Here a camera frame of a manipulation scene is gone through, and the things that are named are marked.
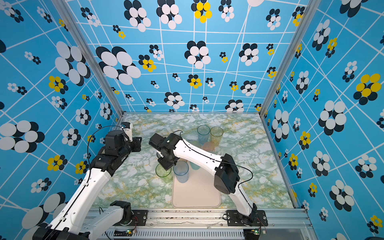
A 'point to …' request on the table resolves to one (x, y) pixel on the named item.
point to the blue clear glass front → (181, 170)
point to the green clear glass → (166, 175)
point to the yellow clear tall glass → (216, 134)
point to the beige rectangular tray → (198, 191)
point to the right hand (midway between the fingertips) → (169, 164)
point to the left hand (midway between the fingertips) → (139, 137)
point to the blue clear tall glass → (203, 131)
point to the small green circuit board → (127, 233)
